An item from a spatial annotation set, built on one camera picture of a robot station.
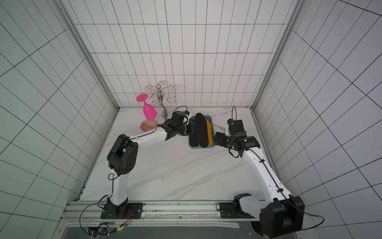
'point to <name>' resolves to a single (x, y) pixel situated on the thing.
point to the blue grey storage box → (209, 118)
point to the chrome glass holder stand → (161, 96)
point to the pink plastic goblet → (149, 111)
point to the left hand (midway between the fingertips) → (198, 131)
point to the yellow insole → (209, 131)
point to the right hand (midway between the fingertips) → (214, 139)
